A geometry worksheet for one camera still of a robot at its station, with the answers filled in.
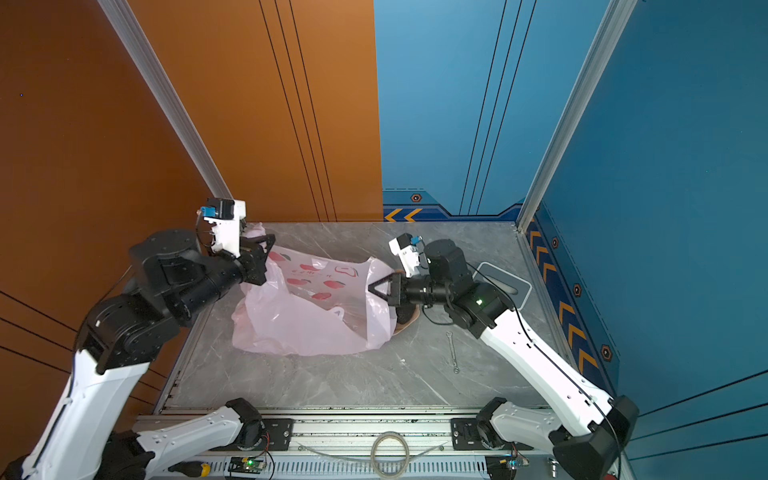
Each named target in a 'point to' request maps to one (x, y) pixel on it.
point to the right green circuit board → (518, 461)
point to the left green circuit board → (246, 464)
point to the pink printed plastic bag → (312, 306)
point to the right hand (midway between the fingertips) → (368, 289)
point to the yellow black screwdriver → (191, 468)
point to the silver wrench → (455, 365)
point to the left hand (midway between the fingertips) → (276, 234)
